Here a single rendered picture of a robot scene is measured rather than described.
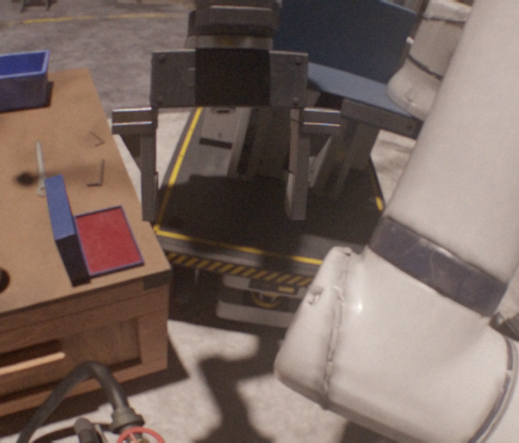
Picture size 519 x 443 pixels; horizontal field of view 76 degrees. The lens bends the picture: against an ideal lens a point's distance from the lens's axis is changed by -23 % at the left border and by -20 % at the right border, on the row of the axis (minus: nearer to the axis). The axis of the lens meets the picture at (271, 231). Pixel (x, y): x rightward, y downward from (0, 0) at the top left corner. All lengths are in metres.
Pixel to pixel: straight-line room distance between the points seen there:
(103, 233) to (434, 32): 0.79
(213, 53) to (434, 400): 0.29
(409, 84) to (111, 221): 0.69
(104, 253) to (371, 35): 0.75
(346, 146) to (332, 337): 0.98
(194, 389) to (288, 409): 0.27
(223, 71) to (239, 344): 0.98
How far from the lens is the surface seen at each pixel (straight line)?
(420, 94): 0.90
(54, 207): 0.69
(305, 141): 0.36
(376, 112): 0.88
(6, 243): 0.83
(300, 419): 1.16
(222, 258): 0.97
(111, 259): 0.75
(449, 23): 0.87
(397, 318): 0.19
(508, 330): 0.98
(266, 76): 0.34
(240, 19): 0.27
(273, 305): 1.14
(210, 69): 0.33
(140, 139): 0.35
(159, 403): 1.11
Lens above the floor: 1.04
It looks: 42 degrees down
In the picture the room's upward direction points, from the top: 18 degrees clockwise
